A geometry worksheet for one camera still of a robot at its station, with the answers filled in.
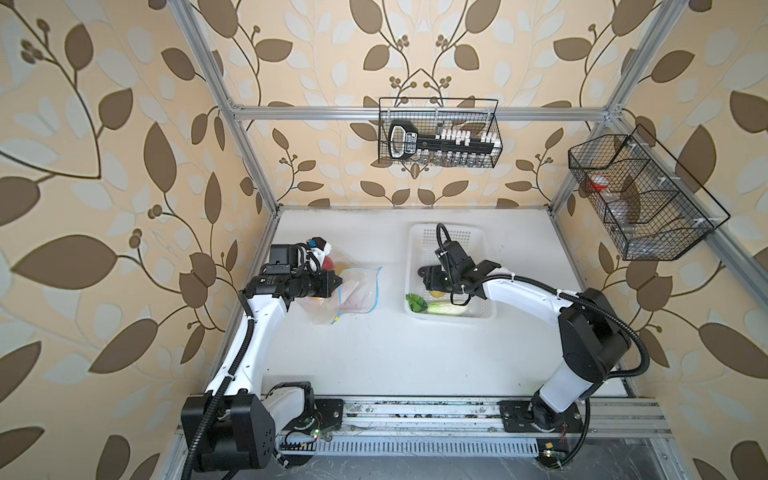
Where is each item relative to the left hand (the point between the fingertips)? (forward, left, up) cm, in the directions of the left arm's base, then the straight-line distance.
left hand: (340, 278), depth 79 cm
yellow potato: (+1, -27, -9) cm, 28 cm away
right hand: (+5, -26, -10) cm, 29 cm away
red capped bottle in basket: (+23, -70, +15) cm, 75 cm away
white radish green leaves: (-1, -21, -12) cm, 24 cm away
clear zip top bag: (+4, -3, -15) cm, 16 cm away
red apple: (+14, +9, -15) cm, 22 cm away
